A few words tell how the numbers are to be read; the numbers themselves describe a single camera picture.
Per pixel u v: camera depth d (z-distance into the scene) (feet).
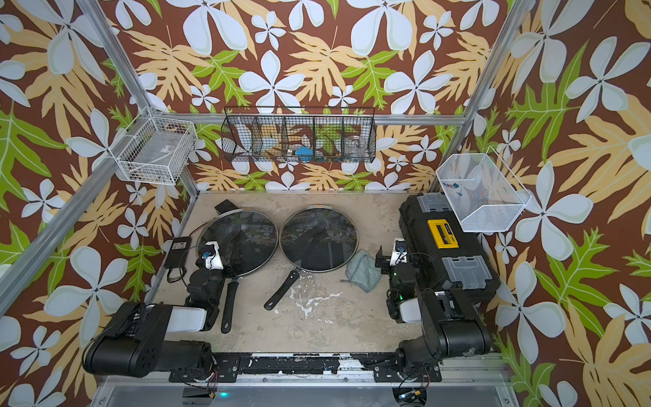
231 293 2.63
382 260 2.71
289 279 2.76
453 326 1.47
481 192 2.71
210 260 2.41
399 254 2.46
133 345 1.44
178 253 3.22
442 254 2.65
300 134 3.18
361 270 3.05
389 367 2.41
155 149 2.81
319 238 3.05
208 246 2.46
